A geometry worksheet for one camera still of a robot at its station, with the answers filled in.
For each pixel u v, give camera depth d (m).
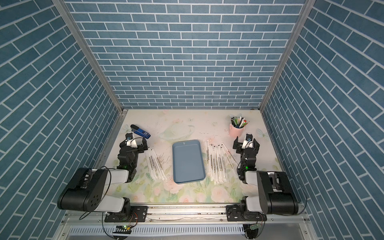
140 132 1.02
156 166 0.89
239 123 1.00
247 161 0.67
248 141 0.74
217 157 0.94
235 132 1.01
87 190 0.45
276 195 0.43
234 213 0.74
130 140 0.75
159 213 0.75
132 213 0.72
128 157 0.69
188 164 0.92
